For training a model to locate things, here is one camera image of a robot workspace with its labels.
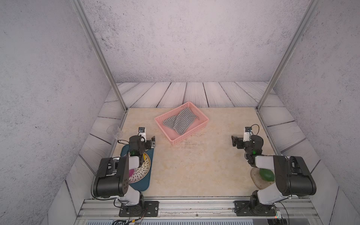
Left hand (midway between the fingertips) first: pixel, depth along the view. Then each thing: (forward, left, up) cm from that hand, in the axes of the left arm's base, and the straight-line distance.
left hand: (148, 135), depth 94 cm
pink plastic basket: (+9, -33, -1) cm, 34 cm away
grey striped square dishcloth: (+16, -21, -6) cm, 27 cm away
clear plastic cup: (+8, +26, -5) cm, 28 cm away
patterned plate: (-23, +3, -7) cm, 24 cm away
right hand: (-1, -62, +1) cm, 62 cm away
